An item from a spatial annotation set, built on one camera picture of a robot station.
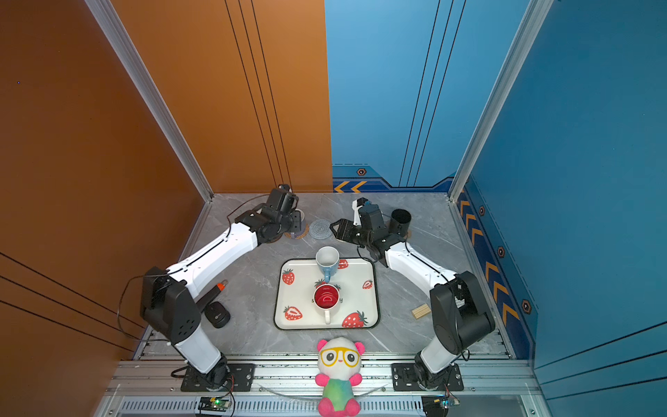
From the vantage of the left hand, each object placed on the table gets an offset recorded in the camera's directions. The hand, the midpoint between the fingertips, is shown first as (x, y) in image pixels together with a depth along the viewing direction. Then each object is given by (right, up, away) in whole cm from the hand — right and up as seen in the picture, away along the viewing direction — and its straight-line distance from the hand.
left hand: (297, 215), depth 87 cm
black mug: (+38, -2, +12) cm, 39 cm away
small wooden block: (+42, -32, -2) cm, 52 cm away
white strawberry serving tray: (+3, -29, 0) cm, 29 cm away
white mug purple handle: (+1, -6, -10) cm, 12 cm away
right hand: (+13, -4, -1) cm, 14 cm away
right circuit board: (+41, -52, -16) cm, 69 cm away
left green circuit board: (-20, -52, -16) cm, 58 cm away
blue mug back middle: (+10, -15, +6) cm, 19 cm away
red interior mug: (+10, -28, 0) cm, 29 cm away
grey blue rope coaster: (+6, -6, +21) cm, 22 cm away
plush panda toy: (+14, -40, -17) cm, 45 cm away
